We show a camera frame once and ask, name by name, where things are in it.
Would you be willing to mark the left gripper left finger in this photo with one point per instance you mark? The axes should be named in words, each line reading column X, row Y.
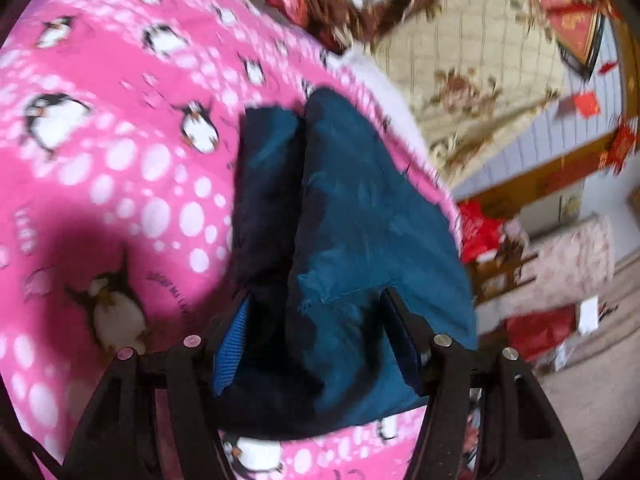
column 153, row 416

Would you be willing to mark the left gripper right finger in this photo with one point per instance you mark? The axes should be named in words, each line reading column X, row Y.
column 520, row 435

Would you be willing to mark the dark teal down jacket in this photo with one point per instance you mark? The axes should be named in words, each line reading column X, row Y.
column 323, row 222

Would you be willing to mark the floral fabric covered box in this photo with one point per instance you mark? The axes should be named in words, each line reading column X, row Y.
column 570, row 266

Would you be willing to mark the red shopping bag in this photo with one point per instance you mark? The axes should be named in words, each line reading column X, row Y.
column 480, row 234

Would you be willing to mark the pink penguin bedspread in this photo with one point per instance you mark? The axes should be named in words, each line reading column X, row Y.
column 119, row 134

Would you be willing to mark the cream floral quilt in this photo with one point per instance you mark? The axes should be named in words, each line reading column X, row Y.
column 475, row 74

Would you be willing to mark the red framed wall picture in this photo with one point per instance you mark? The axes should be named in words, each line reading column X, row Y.
column 579, row 36

